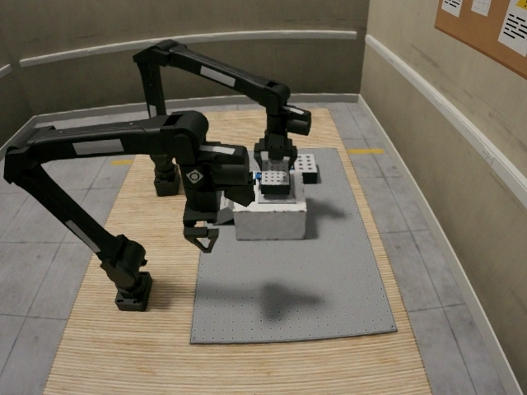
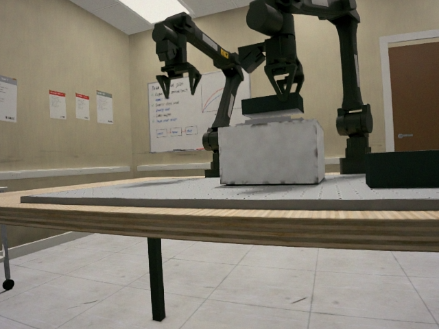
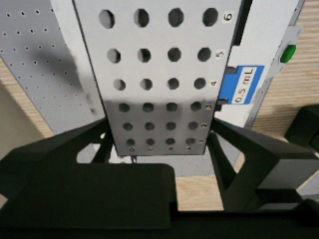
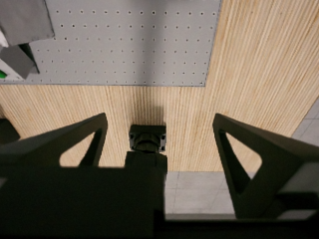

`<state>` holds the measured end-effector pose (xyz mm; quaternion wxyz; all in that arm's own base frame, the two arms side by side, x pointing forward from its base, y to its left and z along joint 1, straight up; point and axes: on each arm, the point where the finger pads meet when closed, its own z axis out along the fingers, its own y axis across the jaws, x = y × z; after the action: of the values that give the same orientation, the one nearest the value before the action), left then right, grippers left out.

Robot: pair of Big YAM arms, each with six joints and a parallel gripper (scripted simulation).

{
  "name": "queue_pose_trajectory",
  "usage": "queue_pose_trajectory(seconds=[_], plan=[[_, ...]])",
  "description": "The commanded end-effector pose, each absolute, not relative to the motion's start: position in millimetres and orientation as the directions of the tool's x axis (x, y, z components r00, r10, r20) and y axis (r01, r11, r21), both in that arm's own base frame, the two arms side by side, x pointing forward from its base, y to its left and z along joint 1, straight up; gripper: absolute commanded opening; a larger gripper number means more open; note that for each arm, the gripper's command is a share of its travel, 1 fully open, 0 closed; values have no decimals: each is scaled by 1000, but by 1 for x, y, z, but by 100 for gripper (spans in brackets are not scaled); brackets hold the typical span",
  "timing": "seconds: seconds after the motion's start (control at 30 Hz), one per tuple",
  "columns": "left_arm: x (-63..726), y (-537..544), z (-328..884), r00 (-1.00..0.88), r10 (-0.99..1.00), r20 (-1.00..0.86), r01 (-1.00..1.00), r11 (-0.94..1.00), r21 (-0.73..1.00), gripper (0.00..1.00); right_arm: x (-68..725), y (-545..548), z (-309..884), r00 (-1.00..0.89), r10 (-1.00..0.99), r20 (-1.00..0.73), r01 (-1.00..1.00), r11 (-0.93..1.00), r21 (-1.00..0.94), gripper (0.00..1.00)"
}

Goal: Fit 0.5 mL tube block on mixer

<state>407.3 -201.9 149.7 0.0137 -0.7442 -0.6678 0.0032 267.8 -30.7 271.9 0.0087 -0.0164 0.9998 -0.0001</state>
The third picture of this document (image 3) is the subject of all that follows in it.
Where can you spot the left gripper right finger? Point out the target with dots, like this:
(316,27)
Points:
(269,164)

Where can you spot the grey work mat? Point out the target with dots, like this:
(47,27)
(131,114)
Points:
(34,51)

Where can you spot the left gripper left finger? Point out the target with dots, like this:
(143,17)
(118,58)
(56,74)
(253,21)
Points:
(64,147)

